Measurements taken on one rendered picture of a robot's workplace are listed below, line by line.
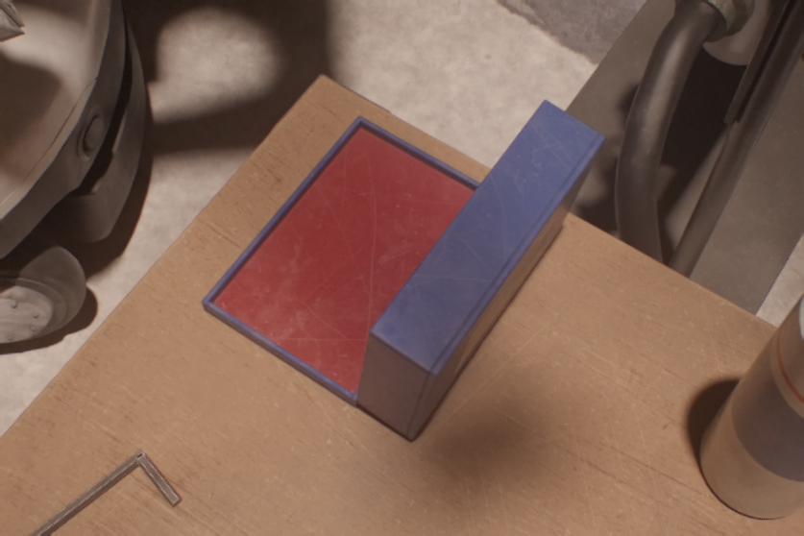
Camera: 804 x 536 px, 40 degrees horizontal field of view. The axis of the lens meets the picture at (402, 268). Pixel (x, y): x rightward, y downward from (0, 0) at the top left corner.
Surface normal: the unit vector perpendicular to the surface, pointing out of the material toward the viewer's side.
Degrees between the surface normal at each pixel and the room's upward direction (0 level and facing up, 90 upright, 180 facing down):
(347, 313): 0
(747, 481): 90
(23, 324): 90
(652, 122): 37
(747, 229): 0
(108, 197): 90
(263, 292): 0
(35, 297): 65
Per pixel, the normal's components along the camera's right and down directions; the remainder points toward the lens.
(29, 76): 0.79, 0.01
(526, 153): 0.10, -0.41
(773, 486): -0.37, 0.82
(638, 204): -0.06, 0.40
